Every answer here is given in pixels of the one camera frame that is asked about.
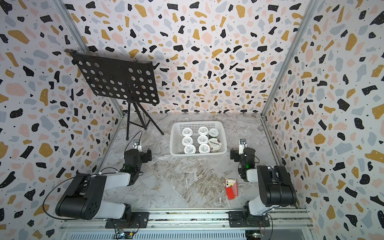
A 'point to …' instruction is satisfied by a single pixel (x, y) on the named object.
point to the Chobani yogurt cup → (214, 144)
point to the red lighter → (229, 193)
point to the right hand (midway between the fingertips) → (241, 147)
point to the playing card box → (233, 182)
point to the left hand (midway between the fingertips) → (141, 148)
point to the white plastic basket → (176, 148)
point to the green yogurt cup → (213, 133)
